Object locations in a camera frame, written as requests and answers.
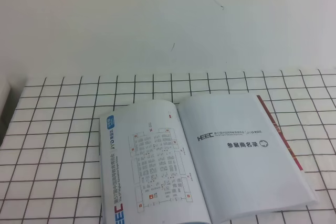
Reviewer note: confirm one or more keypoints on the white HEEC catalogue book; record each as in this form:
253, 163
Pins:
209, 159

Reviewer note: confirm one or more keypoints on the white black-grid tablecloth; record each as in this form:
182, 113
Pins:
49, 155

